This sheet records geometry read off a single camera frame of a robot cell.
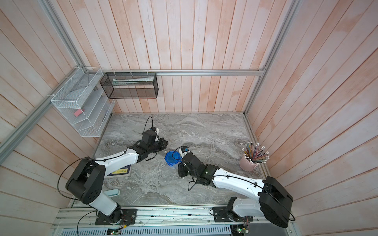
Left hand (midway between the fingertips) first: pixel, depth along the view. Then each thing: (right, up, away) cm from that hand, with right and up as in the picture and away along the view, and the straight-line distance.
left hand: (169, 144), depth 90 cm
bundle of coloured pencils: (+52, -5, -5) cm, 53 cm away
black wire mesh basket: (-29, +41, +12) cm, 51 cm away
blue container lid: (+3, -7, -5) cm, 9 cm away
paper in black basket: (-33, +39, -1) cm, 51 cm away
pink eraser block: (-51, +19, -8) cm, 55 cm away
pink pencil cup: (+45, -11, -7) cm, 47 cm away
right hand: (+6, -10, -9) cm, 15 cm away
